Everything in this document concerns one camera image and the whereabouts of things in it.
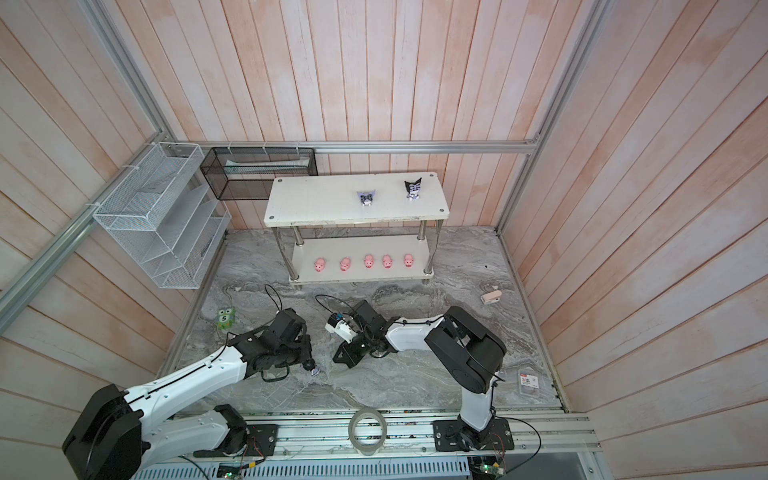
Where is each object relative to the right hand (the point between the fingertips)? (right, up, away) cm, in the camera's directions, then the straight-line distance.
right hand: (337, 358), depth 87 cm
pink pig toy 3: (+9, +29, +14) cm, 33 cm away
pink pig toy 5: (+23, +29, +14) cm, 39 cm away
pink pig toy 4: (+15, +29, +14) cm, 35 cm away
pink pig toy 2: (+1, +28, +14) cm, 31 cm away
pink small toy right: (+50, +17, +12) cm, 54 cm away
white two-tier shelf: (+4, +42, +36) cm, 55 cm away
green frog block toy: (-36, +10, +7) cm, 38 cm away
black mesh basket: (-35, +60, +18) cm, 72 cm away
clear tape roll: (+9, -17, -16) cm, 25 cm away
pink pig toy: (-8, +27, +13) cm, 31 cm away
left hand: (-7, +2, -3) cm, 8 cm away
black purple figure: (-5, -2, -7) cm, 9 cm away
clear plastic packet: (+54, -5, -6) cm, 54 cm away
